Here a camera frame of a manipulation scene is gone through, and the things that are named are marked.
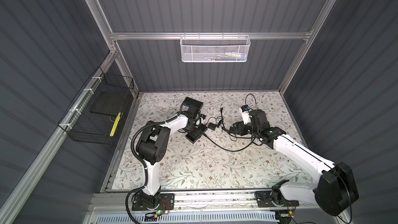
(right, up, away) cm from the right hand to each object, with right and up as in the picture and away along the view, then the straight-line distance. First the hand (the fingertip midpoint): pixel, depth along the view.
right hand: (239, 124), depth 84 cm
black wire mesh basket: (-72, +5, -12) cm, 74 cm away
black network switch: (-25, +10, +1) cm, 27 cm away
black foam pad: (-68, +12, -6) cm, 69 cm away
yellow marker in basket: (-60, +2, -15) cm, 62 cm away
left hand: (-26, -7, +14) cm, 30 cm away
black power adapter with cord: (-14, -3, +15) cm, 21 cm away
